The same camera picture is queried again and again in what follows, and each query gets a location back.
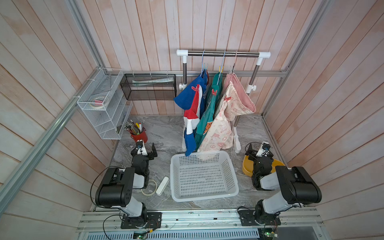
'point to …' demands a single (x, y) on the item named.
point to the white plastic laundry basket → (202, 175)
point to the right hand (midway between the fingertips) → (258, 144)
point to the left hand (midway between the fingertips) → (146, 145)
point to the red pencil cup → (142, 136)
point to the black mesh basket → (149, 86)
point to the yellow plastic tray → (248, 166)
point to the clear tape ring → (156, 188)
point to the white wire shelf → (107, 110)
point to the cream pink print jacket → (235, 102)
